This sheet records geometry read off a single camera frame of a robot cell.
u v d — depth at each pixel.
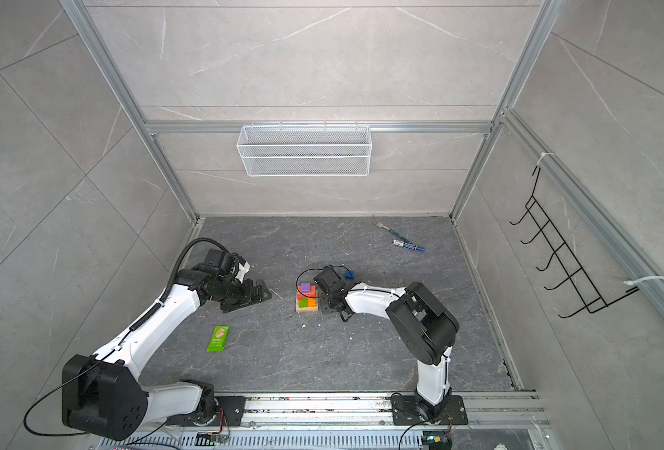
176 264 0.59
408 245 1.10
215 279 0.64
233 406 0.73
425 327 0.48
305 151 1.01
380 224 1.18
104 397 0.39
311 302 0.91
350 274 1.01
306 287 0.88
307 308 0.91
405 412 0.73
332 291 0.73
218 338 0.86
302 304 0.92
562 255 0.68
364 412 0.75
